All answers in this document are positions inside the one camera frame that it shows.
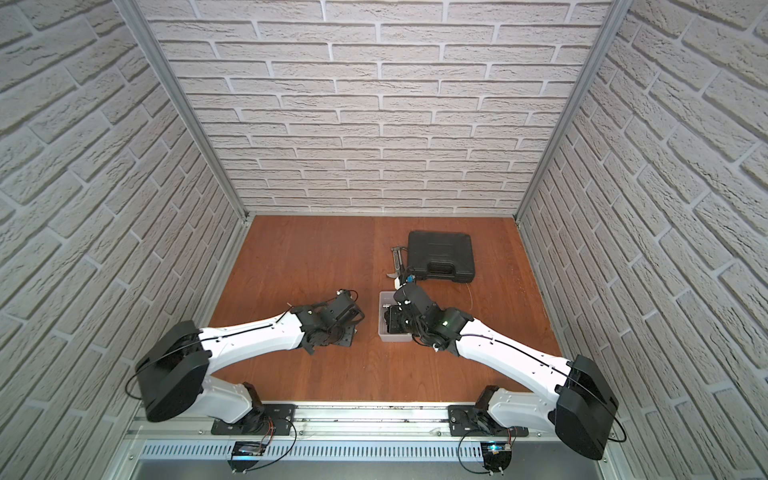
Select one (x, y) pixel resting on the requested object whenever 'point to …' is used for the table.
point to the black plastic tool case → (438, 255)
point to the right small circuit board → (496, 455)
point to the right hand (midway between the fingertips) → (389, 315)
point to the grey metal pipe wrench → (397, 260)
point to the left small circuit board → (245, 455)
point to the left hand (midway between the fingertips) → (352, 329)
